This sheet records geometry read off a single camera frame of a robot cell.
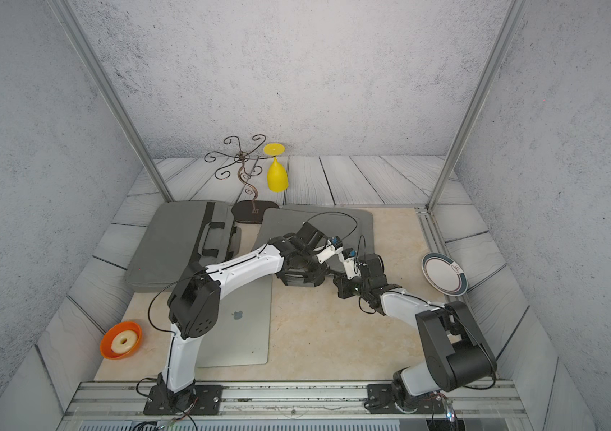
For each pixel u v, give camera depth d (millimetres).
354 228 773
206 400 730
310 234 725
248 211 1152
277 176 1005
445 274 1020
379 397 729
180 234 1048
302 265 752
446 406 717
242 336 893
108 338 802
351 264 825
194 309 512
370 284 710
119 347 800
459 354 433
